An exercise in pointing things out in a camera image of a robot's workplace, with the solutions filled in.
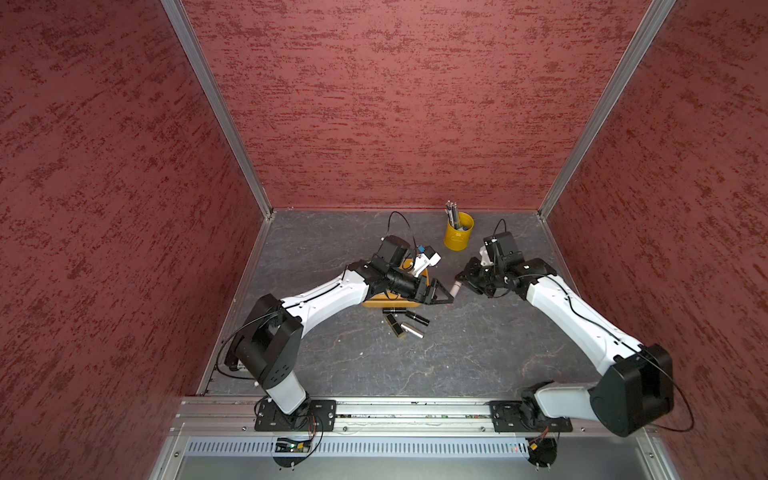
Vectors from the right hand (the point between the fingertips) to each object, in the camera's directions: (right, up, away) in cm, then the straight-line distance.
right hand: (455, 283), depth 82 cm
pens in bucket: (+2, +23, +18) cm, 29 cm away
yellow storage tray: (-19, -3, -8) cm, 21 cm away
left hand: (-5, -4, -7) cm, 10 cm away
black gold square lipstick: (-17, -14, +7) cm, 23 cm away
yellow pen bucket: (+5, +12, +22) cm, 26 cm away
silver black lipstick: (-12, -15, +6) cm, 20 cm away
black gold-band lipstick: (-17, -10, +10) cm, 22 cm away
